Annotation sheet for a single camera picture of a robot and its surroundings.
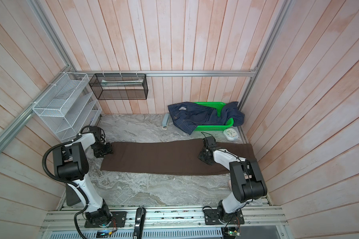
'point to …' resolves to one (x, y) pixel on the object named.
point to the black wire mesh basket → (119, 86)
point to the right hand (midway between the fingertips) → (203, 156)
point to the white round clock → (231, 134)
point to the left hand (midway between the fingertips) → (109, 155)
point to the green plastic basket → (218, 106)
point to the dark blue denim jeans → (185, 116)
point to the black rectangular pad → (72, 197)
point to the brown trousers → (167, 157)
